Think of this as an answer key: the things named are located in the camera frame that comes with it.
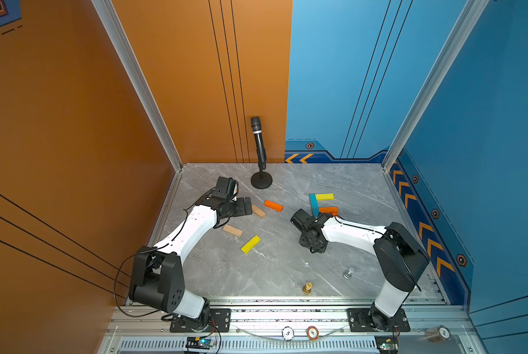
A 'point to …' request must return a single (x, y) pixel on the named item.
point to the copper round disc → (312, 332)
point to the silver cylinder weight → (347, 273)
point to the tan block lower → (233, 230)
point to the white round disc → (287, 333)
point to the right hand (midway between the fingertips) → (307, 244)
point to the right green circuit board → (387, 344)
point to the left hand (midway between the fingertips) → (243, 204)
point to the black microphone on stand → (261, 181)
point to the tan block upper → (257, 211)
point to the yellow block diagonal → (251, 244)
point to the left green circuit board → (198, 343)
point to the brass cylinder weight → (307, 288)
